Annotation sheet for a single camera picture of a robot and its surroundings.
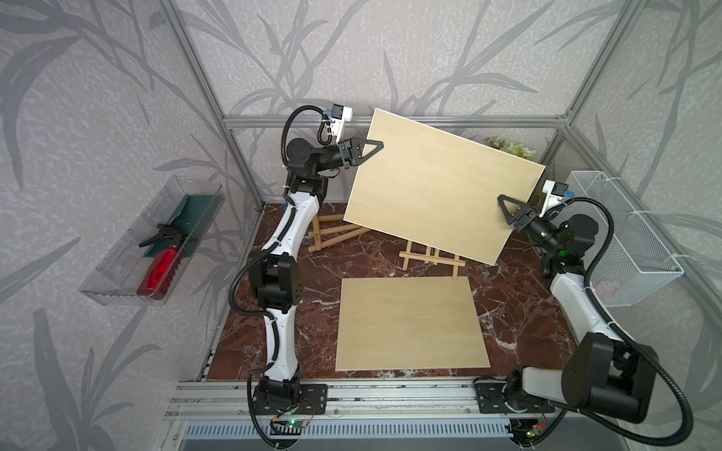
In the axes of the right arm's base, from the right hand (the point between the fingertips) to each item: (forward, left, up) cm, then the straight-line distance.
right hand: (499, 198), depth 74 cm
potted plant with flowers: (+27, -12, -3) cm, 30 cm away
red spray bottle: (-22, +78, +2) cm, 81 cm away
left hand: (+3, +31, +12) cm, 33 cm away
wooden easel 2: (-1, +16, -27) cm, 31 cm away
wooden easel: (+13, +56, -30) cm, 65 cm away
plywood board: (-20, +30, -36) cm, 50 cm away
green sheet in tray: (-5, +80, -1) cm, 80 cm away
